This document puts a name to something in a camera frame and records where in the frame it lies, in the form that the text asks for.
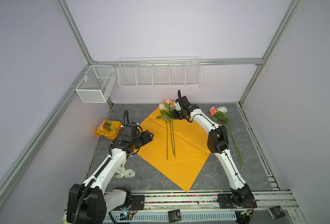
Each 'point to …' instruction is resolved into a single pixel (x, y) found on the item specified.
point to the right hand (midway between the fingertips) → (173, 116)
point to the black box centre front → (174, 215)
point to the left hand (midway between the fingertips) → (150, 138)
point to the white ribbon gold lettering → (121, 172)
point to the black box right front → (276, 212)
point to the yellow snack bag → (108, 129)
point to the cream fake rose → (161, 107)
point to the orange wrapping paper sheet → (179, 147)
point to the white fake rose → (172, 108)
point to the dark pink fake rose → (213, 112)
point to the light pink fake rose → (167, 105)
